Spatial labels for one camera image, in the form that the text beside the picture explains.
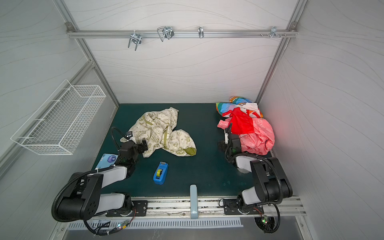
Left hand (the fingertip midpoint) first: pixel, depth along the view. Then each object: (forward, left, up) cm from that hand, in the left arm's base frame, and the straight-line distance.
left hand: (139, 137), depth 91 cm
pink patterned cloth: (-1, -75, -2) cm, 75 cm away
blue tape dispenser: (-21, -17, -4) cm, 27 cm away
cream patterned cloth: (+4, -11, +4) cm, 12 cm away
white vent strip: (-44, +9, -11) cm, 46 cm away
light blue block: (-33, -35, -8) cm, 49 cm away
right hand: (+4, -58, -3) cm, 58 cm away
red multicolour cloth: (+21, -67, +2) cm, 70 cm away
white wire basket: (-10, +28, +24) cm, 39 cm away
